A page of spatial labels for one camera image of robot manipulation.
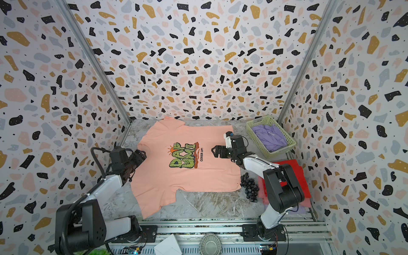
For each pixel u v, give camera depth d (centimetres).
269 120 117
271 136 109
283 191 47
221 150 83
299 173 64
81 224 41
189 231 76
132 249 70
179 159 100
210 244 71
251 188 84
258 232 67
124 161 70
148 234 73
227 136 86
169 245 68
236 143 73
